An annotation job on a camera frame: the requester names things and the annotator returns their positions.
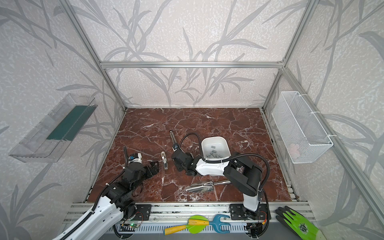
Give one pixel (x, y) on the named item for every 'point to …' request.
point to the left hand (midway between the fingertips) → (156, 161)
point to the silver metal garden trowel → (204, 187)
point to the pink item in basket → (294, 150)
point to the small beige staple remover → (165, 161)
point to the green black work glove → (299, 225)
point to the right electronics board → (255, 229)
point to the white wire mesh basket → (302, 136)
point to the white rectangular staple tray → (215, 148)
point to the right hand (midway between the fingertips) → (180, 153)
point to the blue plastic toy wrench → (216, 224)
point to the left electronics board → (128, 227)
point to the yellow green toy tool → (196, 224)
